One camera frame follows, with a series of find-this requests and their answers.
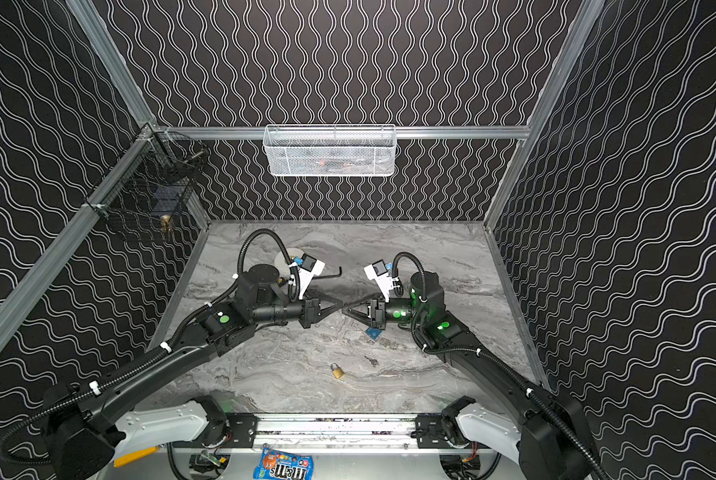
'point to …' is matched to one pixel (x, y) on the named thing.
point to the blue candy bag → (280, 465)
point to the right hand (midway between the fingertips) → (345, 311)
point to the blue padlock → (374, 332)
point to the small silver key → (372, 361)
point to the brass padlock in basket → (165, 218)
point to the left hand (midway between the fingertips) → (347, 307)
